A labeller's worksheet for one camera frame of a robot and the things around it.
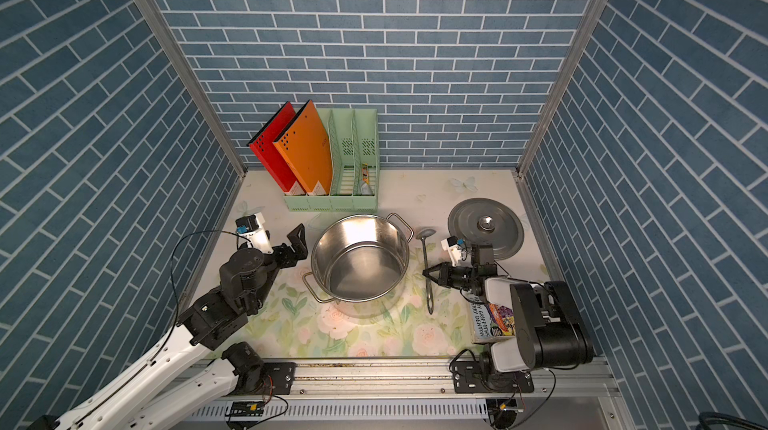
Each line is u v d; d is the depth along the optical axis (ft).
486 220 3.35
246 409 2.36
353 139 3.61
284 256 2.04
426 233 3.09
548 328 1.46
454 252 2.77
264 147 2.92
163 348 1.52
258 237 1.98
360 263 3.07
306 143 3.15
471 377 2.42
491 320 2.60
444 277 2.63
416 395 2.37
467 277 2.54
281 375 2.42
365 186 3.74
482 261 2.42
